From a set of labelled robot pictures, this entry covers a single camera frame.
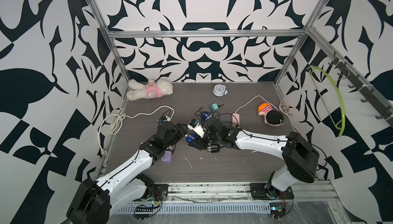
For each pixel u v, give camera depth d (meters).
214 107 1.05
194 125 0.71
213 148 0.85
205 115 0.99
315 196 0.73
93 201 0.39
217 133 0.64
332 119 0.73
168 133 0.64
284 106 1.11
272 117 0.96
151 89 1.05
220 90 1.11
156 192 0.73
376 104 0.55
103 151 0.89
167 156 0.83
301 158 0.44
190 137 0.79
